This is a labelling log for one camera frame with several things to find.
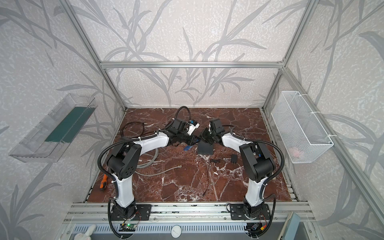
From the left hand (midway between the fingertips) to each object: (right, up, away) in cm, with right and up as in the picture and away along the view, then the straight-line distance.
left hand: (200, 134), depth 92 cm
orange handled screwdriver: (-53, -26, -12) cm, 60 cm away
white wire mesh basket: (+43, +2, -32) cm, 53 cm away
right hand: (-2, +2, +2) cm, 3 cm away
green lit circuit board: (-35, -43, -21) cm, 59 cm away
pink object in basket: (+47, -6, -20) cm, 52 cm away
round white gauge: (-11, -43, -23) cm, 50 cm away
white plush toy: (-50, -43, -26) cm, 71 cm away
